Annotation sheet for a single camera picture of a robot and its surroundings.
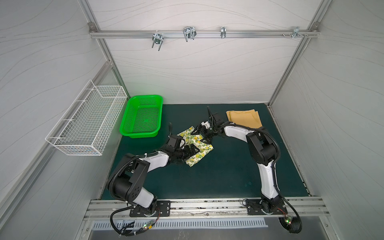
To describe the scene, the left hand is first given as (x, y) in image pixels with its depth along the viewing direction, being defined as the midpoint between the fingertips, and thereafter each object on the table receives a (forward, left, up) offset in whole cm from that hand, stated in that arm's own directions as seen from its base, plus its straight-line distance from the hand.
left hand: (197, 151), depth 89 cm
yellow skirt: (+31, -39, -4) cm, 50 cm away
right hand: (+11, +1, +2) cm, 11 cm away
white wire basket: (-3, +52, +26) cm, 58 cm away
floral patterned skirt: (+3, -5, -2) cm, 6 cm away
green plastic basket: (+29, +42, -2) cm, 51 cm away
